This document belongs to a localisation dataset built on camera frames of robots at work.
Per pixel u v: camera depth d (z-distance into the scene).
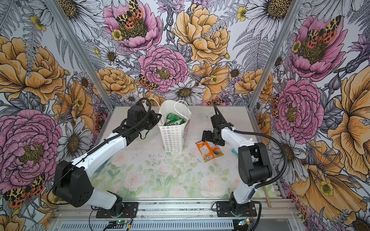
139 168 0.90
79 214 0.73
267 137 0.50
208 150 0.94
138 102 0.70
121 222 0.71
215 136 0.78
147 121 0.70
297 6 0.71
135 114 0.62
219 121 0.76
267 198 0.78
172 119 0.94
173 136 0.82
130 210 0.75
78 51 0.87
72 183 0.42
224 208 0.74
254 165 0.48
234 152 0.92
